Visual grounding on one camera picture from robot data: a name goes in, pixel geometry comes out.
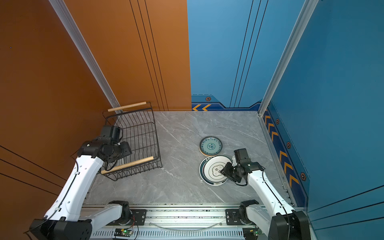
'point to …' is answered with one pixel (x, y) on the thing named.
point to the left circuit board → (123, 232)
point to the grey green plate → (211, 141)
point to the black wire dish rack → (138, 123)
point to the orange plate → (209, 151)
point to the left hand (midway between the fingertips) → (125, 150)
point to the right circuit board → (251, 233)
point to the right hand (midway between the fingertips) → (221, 172)
